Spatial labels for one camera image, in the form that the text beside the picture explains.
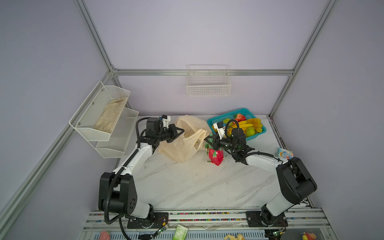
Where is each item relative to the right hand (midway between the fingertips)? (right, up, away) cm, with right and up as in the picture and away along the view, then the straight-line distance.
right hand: (203, 138), depth 81 cm
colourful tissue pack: (+52, -10, +12) cm, 54 cm away
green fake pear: (+32, +4, +17) cm, 36 cm away
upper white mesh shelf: (-56, +13, -4) cm, 57 cm away
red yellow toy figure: (+48, -44, -14) cm, 67 cm away
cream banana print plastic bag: (-6, 0, -6) cm, 9 cm away
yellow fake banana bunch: (+35, +10, +18) cm, 41 cm away
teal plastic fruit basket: (+22, +16, +30) cm, 41 cm away
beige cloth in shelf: (-52, +12, -1) cm, 53 cm away
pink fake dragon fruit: (+7, -10, 0) cm, 12 cm away
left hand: (-11, +5, 0) cm, 12 cm away
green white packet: (-11, -44, -12) cm, 47 cm away
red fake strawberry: (+29, +14, +29) cm, 44 cm away
